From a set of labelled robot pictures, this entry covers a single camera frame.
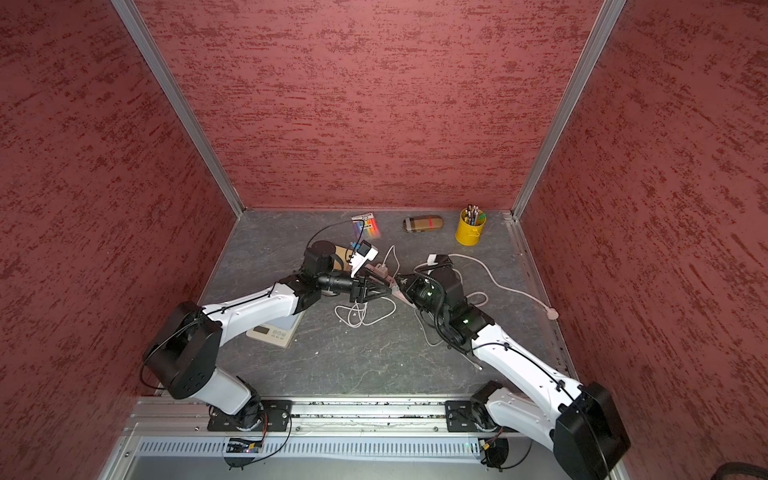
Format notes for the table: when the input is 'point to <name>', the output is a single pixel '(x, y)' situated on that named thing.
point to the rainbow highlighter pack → (365, 226)
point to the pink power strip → (381, 271)
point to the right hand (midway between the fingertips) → (390, 283)
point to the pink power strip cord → (550, 312)
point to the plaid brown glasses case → (423, 223)
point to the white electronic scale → (279, 331)
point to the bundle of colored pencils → (473, 216)
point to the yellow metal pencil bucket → (466, 234)
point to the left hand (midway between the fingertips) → (387, 293)
